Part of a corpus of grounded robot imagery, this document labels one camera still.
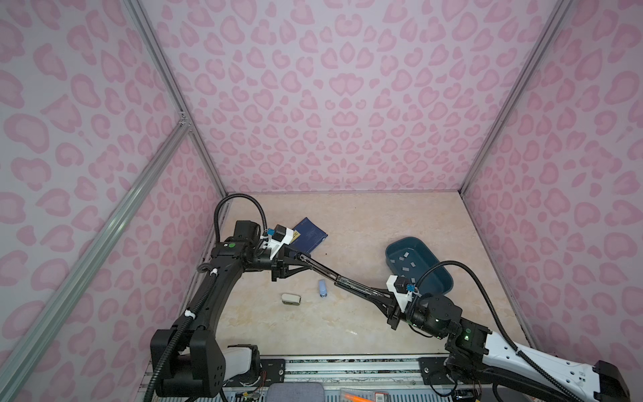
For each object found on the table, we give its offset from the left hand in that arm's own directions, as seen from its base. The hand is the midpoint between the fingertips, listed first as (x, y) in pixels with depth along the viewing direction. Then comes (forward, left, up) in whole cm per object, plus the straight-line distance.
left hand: (306, 257), depth 71 cm
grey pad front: (-30, +3, -21) cm, 36 cm away
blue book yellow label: (+24, +3, -23) cm, 33 cm away
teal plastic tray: (+13, -38, -25) cm, 47 cm away
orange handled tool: (-30, -14, -24) cm, 41 cm away
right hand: (-9, -18, -5) cm, 21 cm away
